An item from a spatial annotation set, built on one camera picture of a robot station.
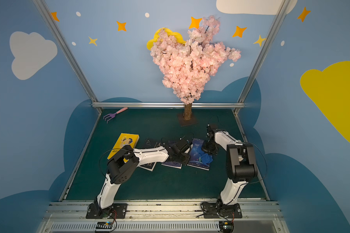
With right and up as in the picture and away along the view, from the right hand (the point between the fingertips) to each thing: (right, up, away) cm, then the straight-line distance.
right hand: (207, 151), depth 96 cm
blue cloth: (-2, -3, -7) cm, 8 cm away
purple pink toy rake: (-73, +25, +19) cm, 79 cm away
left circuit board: (-58, -34, -22) cm, 71 cm away
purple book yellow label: (-24, -7, -5) cm, 25 cm away
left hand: (-12, -4, -3) cm, 13 cm away
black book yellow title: (-39, +5, +5) cm, 40 cm away
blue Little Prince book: (-9, -5, -3) cm, 10 cm away
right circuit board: (+5, -34, -22) cm, 41 cm away
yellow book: (-58, +7, +6) cm, 59 cm away
